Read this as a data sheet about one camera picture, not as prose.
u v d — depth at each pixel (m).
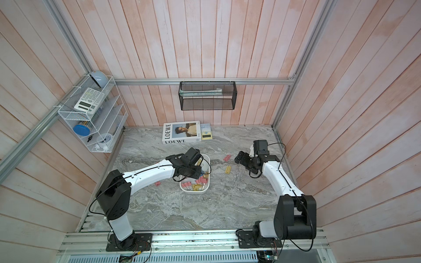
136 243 0.72
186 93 0.92
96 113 0.75
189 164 0.68
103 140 0.90
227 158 1.02
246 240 0.73
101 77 0.83
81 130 0.76
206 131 1.17
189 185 0.88
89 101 0.76
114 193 0.50
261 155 0.62
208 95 0.88
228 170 0.96
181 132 1.12
